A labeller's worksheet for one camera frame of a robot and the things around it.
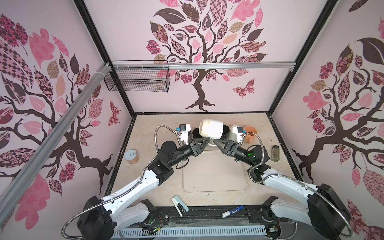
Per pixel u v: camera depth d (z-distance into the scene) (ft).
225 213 2.42
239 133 2.18
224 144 2.15
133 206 1.93
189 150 1.97
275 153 3.03
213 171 2.94
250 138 3.12
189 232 2.29
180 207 2.44
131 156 2.95
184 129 2.00
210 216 2.45
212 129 2.08
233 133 2.16
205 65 3.09
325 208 1.33
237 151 2.07
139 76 3.31
